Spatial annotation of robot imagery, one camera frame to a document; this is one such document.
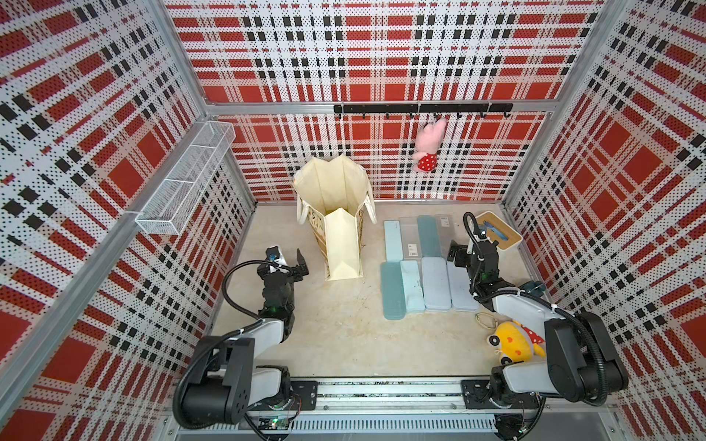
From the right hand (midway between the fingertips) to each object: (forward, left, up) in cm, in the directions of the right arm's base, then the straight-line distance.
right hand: (470, 241), depth 90 cm
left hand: (-4, +60, +1) cm, 60 cm away
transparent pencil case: (+13, +17, -13) cm, 26 cm away
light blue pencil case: (-8, +10, -14) cm, 19 cm away
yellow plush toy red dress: (-30, -8, -8) cm, 32 cm away
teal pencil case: (-11, +25, -14) cm, 31 cm away
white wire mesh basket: (+10, +102, +8) cm, 103 cm away
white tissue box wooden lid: (+12, -16, -10) cm, 22 cm away
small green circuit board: (-49, +57, -11) cm, 76 cm away
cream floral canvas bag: (+24, +48, -1) cm, 54 cm away
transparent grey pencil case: (+15, +2, -14) cm, 20 cm away
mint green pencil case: (-10, +19, -12) cm, 24 cm away
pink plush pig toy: (+28, +13, +18) cm, 36 cm away
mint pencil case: (+4, +24, -11) cm, 27 cm away
